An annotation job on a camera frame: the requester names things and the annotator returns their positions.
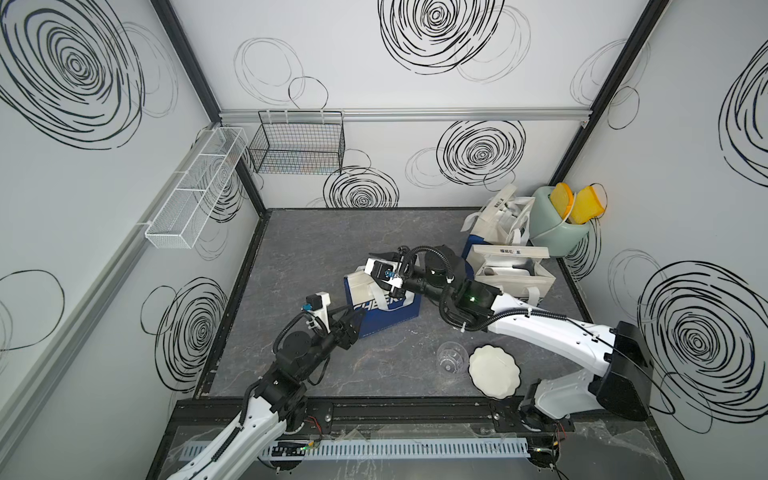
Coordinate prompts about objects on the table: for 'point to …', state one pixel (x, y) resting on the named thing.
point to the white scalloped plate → (493, 371)
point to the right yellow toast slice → (586, 206)
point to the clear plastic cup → (452, 357)
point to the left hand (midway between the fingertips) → (356, 311)
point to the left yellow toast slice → (562, 198)
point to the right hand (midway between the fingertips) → (372, 258)
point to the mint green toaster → (549, 231)
